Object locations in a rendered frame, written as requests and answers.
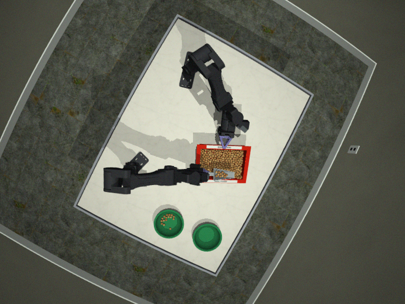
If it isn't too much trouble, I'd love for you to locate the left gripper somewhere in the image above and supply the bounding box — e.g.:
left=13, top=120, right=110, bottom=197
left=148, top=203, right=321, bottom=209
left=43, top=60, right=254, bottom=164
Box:
left=218, top=118, right=235, bottom=149

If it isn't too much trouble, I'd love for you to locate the red box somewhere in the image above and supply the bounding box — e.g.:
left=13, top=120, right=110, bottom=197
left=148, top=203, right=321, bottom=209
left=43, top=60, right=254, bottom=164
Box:
left=196, top=144, right=251, bottom=183

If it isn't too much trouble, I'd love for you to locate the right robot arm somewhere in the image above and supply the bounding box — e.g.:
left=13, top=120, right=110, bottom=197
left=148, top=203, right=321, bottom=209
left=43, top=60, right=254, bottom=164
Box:
left=103, top=152, right=210, bottom=195

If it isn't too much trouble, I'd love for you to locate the green bowl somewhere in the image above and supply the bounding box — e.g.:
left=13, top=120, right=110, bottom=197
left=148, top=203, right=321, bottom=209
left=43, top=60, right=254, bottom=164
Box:
left=153, top=209, right=184, bottom=239
left=192, top=223, right=222, bottom=252

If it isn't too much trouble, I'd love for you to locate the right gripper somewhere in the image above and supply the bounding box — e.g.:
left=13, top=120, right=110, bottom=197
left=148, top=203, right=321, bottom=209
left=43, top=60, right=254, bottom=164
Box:
left=190, top=163, right=210, bottom=186

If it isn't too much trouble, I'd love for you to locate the grey raised table edge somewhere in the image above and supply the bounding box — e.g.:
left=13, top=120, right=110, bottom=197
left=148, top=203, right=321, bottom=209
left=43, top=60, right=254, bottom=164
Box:
left=73, top=14, right=314, bottom=277

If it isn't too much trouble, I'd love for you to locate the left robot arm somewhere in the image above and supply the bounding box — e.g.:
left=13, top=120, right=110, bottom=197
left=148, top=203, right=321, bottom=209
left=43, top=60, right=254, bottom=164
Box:
left=179, top=43, right=250, bottom=133

